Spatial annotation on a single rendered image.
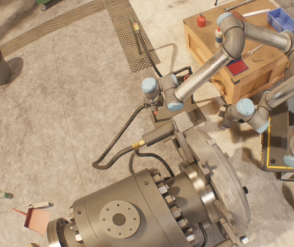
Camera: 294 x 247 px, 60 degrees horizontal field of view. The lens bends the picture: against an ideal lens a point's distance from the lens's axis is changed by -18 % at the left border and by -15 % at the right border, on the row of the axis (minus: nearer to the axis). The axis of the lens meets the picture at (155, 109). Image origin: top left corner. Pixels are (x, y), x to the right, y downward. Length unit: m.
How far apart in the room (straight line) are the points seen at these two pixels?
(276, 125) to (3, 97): 2.95
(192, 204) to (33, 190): 1.67
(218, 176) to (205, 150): 0.16
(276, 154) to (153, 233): 1.15
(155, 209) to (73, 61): 2.19
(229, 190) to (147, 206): 0.42
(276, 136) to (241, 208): 0.94
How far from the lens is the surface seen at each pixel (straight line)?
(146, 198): 1.49
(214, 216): 1.62
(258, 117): 1.53
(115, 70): 2.99
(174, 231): 1.50
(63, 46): 3.50
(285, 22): 2.81
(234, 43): 1.50
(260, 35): 1.73
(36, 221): 2.74
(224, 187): 1.40
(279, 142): 2.24
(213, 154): 1.43
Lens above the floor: 2.33
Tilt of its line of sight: 61 degrees down
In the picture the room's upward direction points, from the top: 16 degrees counter-clockwise
